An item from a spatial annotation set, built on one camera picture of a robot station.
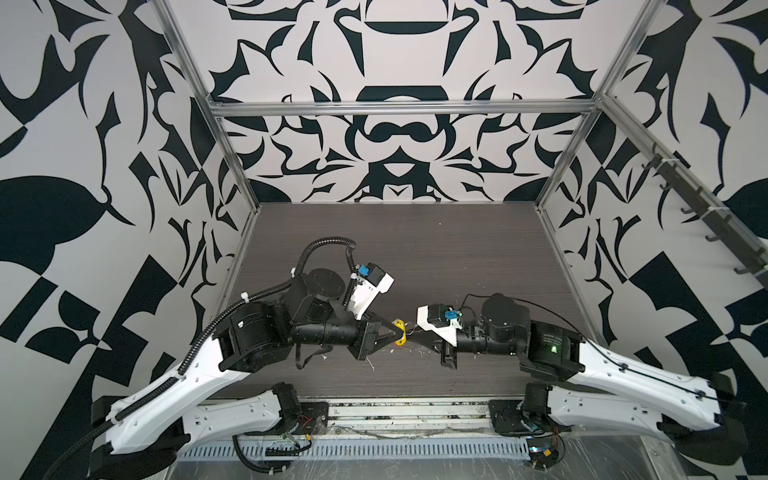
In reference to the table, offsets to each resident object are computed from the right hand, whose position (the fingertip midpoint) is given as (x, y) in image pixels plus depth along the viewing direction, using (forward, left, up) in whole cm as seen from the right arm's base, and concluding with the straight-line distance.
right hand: (407, 334), depth 57 cm
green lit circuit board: (-17, -32, -31) cm, 48 cm away
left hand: (-1, +1, +5) cm, 5 cm away
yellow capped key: (0, +1, +4) cm, 5 cm away
